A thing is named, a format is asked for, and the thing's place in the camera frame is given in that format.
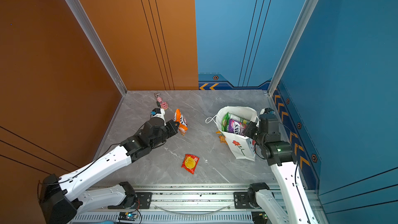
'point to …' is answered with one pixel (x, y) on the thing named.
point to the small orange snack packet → (222, 139)
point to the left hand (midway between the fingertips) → (182, 121)
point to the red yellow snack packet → (190, 163)
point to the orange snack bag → (183, 123)
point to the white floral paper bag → (242, 147)
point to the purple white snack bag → (236, 127)
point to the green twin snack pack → (225, 121)
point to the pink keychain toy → (164, 105)
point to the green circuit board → (127, 216)
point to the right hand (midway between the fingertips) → (245, 124)
